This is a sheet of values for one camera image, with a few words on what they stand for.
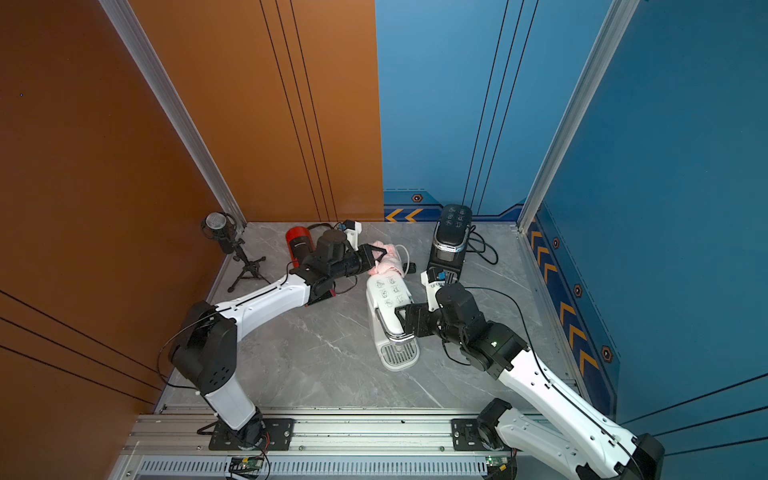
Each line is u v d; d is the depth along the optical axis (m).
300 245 0.89
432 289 0.63
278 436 0.74
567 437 0.39
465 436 0.72
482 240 1.13
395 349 0.85
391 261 0.78
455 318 0.52
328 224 1.20
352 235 0.79
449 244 0.85
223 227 0.88
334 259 0.68
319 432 0.75
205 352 0.46
